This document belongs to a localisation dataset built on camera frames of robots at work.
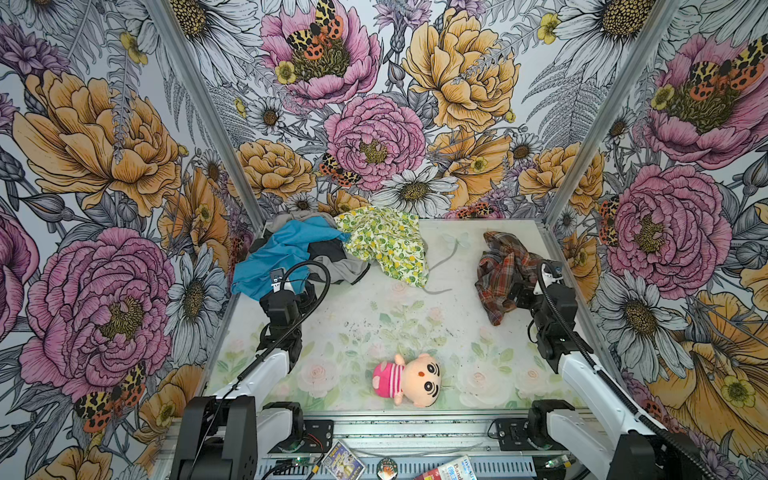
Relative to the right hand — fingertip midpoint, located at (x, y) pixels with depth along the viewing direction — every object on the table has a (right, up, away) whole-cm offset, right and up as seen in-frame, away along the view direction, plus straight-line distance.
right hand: (529, 284), depth 84 cm
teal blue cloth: (-74, +10, +17) cm, 76 cm away
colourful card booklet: (-49, -39, -15) cm, 65 cm away
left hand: (-67, -3, +4) cm, 67 cm away
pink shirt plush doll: (-31, -23, -8) cm, 40 cm away
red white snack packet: (-23, -39, -17) cm, 48 cm away
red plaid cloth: (-2, +5, +10) cm, 11 cm away
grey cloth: (-59, +9, +21) cm, 63 cm away
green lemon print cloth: (-38, +13, +24) cm, 47 cm away
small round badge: (-39, -41, -14) cm, 58 cm away
